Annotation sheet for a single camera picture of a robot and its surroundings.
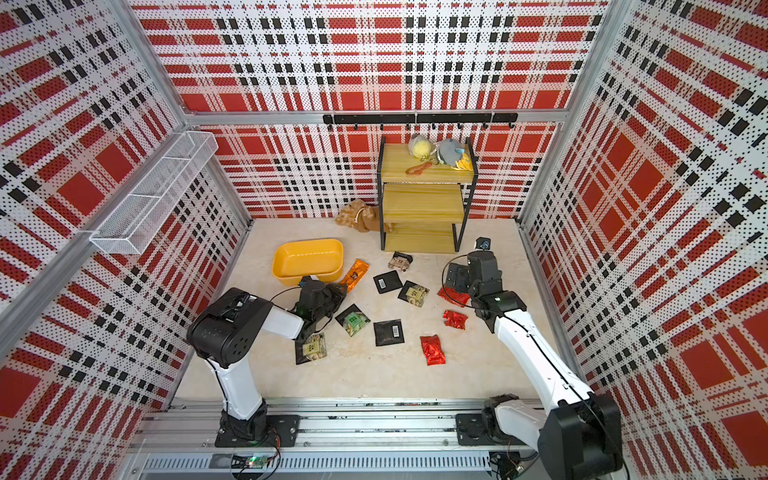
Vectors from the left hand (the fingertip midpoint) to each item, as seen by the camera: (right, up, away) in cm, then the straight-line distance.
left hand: (352, 285), depth 100 cm
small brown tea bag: (+16, +8, +8) cm, 20 cm away
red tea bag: (+33, -3, -1) cm, 33 cm away
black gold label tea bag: (+21, -3, -1) cm, 21 cm away
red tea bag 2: (+33, -9, -9) cm, 36 cm away
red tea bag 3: (+26, -17, -15) cm, 35 cm away
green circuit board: (-17, -38, -31) cm, 52 cm away
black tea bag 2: (+13, -13, -9) cm, 21 cm away
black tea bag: (+12, +1, +2) cm, 12 cm away
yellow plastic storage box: (-23, +8, +12) cm, 27 cm away
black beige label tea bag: (-10, -17, -12) cm, 23 cm away
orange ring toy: (+22, +36, -11) cm, 44 cm away
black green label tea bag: (+2, -10, -6) cm, 12 cm away
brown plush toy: (+2, +24, +10) cm, 27 cm away
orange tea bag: (0, +3, +5) cm, 6 cm away
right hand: (+37, +7, -17) cm, 41 cm away
